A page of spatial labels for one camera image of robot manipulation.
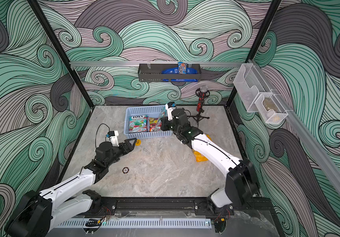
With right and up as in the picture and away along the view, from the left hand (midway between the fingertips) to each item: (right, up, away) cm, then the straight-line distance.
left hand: (133, 139), depth 82 cm
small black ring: (-6, -19, +4) cm, 20 cm away
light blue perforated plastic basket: (+8, +17, +32) cm, 37 cm away
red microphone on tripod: (+43, +28, +15) cm, 54 cm away
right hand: (+17, +12, -2) cm, 21 cm away
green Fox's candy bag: (-2, +8, +22) cm, 24 cm away
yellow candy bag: (+39, -12, +6) cm, 41 cm away
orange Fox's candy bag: (+11, +8, +24) cm, 27 cm away
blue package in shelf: (+24, +42, +11) cm, 50 cm away
